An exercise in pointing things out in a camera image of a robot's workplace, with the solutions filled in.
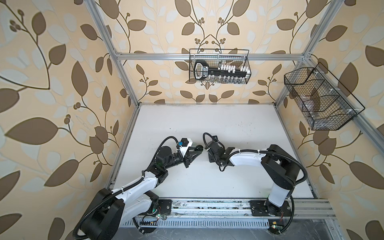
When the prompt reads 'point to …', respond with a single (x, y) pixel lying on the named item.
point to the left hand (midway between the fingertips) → (200, 150)
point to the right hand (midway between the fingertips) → (213, 155)
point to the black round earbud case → (199, 148)
